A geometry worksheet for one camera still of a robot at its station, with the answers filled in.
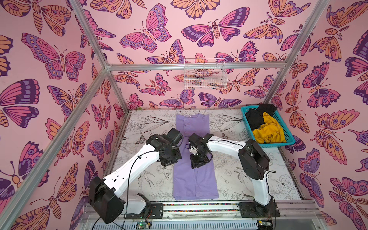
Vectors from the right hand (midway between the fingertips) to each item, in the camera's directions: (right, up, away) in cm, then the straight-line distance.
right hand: (191, 169), depth 87 cm
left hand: (-7, +9, -10) cm, 15 cm away
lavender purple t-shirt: (-1, -7, -3) cm, 8 cm away
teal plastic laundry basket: (+63, +19, +6) cm, 66 cm away
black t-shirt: (+48, +33, +20) cm, 61 cm away
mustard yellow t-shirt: (+52, +22, +6) cm, 56 cm away
